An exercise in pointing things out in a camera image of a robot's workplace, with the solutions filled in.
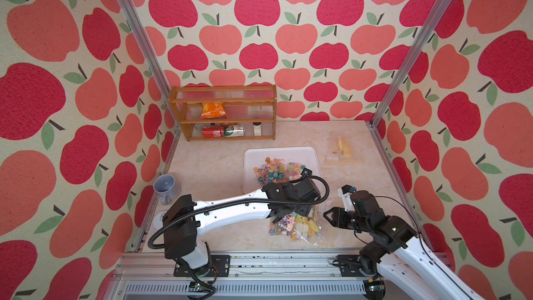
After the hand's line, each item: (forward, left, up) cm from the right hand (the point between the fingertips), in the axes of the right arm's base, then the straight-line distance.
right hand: (328, 219), depth 77 cm
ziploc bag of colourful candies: (+36, -12, -7) cm, 39 cm away
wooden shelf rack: (+58, +51, -2) cm, 77 cm away
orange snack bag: (+45, +55, +11) cm, 72 cm away
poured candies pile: (+23, +21, -6) cm, 32 cm away
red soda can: (+41, +57, 0) cm, 70 cm away
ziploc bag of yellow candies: (-3, +7, -4) cm, 9 cm away
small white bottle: (+44, +33, 0) cm, 55 cm away
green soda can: (+42, +45, 0) cm, 62 cm away
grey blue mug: (+8, +67, -1) cm, 68 cm away
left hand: (+2, +9, +6) cm, 11 cm away
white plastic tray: (+32, +33, -8) cm, 47 cm away
